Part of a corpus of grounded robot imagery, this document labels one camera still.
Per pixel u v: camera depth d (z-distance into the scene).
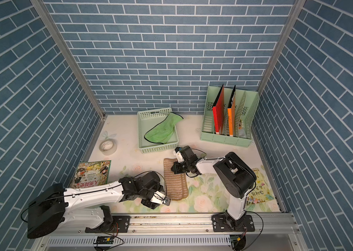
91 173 0.90
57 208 0.40
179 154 0.87
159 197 0.67
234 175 0.49
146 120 1.16
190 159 0.75
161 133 1.07
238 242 0.71
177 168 0.82
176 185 0.86
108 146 1.02
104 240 0.72
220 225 0.73
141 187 0.62
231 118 0.87
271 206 0.80
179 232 0.72
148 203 0.71
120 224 0.73
